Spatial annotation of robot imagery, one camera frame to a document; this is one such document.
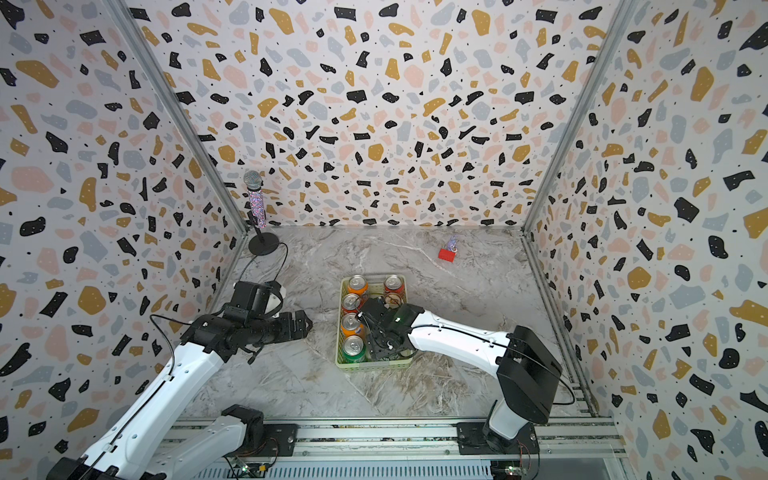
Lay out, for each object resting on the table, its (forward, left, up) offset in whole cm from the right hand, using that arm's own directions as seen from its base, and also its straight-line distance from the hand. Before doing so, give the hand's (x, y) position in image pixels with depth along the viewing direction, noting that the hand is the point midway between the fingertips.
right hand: (383, 345), depth 82 cm
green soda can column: (+13, -2, +3) cm, 13 cm away
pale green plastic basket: (+22, +4, -5) cm, 23 cm away
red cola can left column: (+11, +10, +3) cm, 16 cm away
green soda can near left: (-3, +7, +3) cm, 8 cm away
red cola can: (+19, -2, +2) cm, 19 cm away
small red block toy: (+40, -21, -8) cm, 46 cm away
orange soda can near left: (+4, +9, +3) cm, 10 cm away
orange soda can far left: (+18, +9, +2) cm, 20 cm away
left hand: (+1, +21, +8) cm, 23 cm away
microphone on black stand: (+43, +51, -6) cm, 67 cm away
